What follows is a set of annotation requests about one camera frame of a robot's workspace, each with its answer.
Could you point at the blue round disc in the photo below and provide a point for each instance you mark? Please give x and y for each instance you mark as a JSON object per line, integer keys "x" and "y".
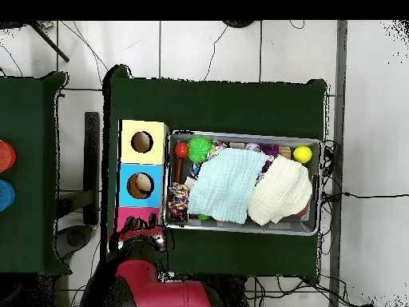
{"x": 5, "y": 195}

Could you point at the wooden box with three holes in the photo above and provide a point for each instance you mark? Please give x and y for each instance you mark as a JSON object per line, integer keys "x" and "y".
{"x": 140, "y": 158}

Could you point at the yellow ball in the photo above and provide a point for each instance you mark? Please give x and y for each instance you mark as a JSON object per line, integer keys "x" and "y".
{"x": 302, "y": 154}

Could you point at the black flat panel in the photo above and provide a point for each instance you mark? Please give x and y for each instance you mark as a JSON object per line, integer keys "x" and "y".
{"x": 91, "y": 166}

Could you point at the grey metal rail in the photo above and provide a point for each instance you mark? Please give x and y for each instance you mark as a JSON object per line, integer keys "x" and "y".
{"x": 340, "y": 96}

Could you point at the white baseball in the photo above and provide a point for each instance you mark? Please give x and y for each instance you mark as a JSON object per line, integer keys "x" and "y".
{"x": 252, "y": 147}

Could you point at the black rod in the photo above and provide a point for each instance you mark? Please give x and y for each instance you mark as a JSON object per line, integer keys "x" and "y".
{"x": 51, "y": 44}

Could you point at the cream waffle cloth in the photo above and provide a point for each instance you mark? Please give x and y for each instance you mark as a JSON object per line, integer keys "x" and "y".
{"x": 281, "y": 192}

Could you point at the light blue waffle cloth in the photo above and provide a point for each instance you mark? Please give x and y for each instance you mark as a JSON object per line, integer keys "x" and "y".
{"x": 223, "y": 185}

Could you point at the green spiky ball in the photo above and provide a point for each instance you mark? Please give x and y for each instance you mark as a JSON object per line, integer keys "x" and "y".
{"x": 199, "y": 149}

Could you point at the purple monster toy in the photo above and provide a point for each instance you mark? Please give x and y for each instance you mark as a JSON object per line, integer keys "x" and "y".
{"x": 271, "y": 149}

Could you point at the dark green tablecloth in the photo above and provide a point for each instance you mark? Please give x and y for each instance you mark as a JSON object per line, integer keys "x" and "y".
{"x": 217, "y": 105}

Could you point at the red round disc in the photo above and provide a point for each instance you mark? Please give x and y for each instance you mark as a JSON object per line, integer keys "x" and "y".
{"x": 6, "y": 156}

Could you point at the grey stand foot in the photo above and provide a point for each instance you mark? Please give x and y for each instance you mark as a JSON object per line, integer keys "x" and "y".
{"x": 75, "y": 238}

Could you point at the green cloth on side table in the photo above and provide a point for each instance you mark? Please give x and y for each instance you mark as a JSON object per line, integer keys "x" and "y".
{"x": 28, "y": 192}

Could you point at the clear mesh bin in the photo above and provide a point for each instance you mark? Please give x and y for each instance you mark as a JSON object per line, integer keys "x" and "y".
{"x": 243, "y": 227}

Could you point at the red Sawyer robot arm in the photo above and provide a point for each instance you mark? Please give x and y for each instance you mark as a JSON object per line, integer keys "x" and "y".
{"x": 153, "y": 287}

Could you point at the orange red ball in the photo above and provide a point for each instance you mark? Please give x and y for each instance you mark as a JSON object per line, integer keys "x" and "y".
{"x": 181, "y": 149}

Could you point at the black round object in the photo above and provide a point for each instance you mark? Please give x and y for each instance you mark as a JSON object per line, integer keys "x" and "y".
{"x": 238, "y": 23}

